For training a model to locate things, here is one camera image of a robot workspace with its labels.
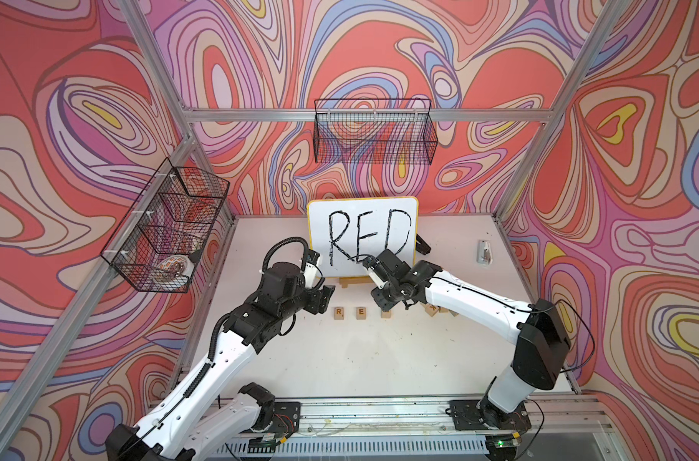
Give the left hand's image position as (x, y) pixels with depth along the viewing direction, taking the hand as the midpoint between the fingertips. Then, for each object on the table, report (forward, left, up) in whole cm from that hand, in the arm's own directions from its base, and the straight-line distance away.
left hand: (325, 283), depth 74 cm
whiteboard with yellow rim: (+20, -5, -1) cm, 21 cm away
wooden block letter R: (+1, -3, -20) cm, 20 cm away
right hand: (+1, -17, -11) cm, 20 cm away
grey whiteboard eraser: (+25, -56, -19) cm, 64 cm away
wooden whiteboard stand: (+13, -7, -18) cm, 23 cm away
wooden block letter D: (+2, -18, -23) cm, 29 cm away
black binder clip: (+29, -34, -20) cm, 49 cm away
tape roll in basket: (+1, +38, +6) cm, 38 cm away
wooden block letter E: (+2, -10, -20) cm, 23 cm away
